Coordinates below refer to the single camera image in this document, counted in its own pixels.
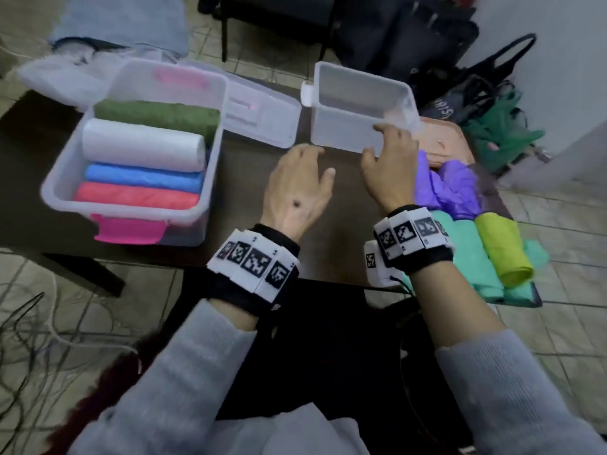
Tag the person's right hand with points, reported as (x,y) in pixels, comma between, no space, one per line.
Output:
(393,170)

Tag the small clear plastic bin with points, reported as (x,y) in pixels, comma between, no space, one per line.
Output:
(341,127)

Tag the white bag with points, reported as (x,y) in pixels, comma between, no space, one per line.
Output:
(142,144)

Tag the black round stool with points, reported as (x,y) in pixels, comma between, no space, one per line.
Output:
(408,364)

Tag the green plastic bag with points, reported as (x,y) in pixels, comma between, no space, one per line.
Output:
(502,132)

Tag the yellow-green bag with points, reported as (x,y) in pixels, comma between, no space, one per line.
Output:
(505,246)

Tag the blue-grey floor mat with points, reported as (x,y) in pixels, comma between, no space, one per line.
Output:
(123,18)

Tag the person's left forearm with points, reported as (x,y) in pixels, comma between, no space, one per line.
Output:
(175,383)

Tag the black right wristband with markers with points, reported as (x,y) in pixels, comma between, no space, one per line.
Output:
(427,260)

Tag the translucent zipper bag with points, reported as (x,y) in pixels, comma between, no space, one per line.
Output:
(57,75)

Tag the black chair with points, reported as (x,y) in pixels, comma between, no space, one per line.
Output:
(275,14)

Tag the blue plastic bag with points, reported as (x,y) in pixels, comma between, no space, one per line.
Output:
(142,177)

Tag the black wristband with markers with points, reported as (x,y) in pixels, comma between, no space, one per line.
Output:
(427,260)
(227,289)

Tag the black left wristband with markers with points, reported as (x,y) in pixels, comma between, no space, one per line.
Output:
(227,289)

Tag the red plastic bag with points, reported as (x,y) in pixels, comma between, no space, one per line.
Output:
(137,196)

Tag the person's right forearm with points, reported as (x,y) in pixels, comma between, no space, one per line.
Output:
(483,364)

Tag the person's left hand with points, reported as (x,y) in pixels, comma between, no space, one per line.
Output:
(294,194)

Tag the person's black trousers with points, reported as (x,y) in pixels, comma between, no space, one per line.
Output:
(332,355)

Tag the dark patterned bag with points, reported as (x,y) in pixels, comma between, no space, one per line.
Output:
(455,104)

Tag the olive green bag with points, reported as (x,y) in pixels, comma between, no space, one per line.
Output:
(161,116)

